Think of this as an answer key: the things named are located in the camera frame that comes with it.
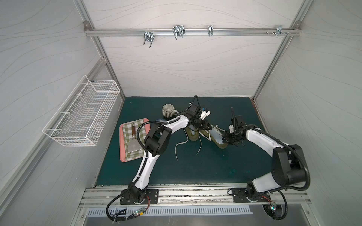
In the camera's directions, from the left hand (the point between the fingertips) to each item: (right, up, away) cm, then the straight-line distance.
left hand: (213, 129), depth 91 cm
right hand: (+6, -7, -1) cm, 9 cm away
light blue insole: (+3, -6, +2) cm, 7 cm away
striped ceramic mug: (-32, +12, +19) cm, 39 cm away
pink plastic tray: (-58, -18, -5) cm, 61 cm away
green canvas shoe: (-13, -4, +4) cm, 14 cm away
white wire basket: (-71, +7, -24) cm, 75 cm away
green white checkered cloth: (-59, -5, +6) cm, 59 cm away
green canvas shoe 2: (-4, -4, +1) cm, 6 cm away
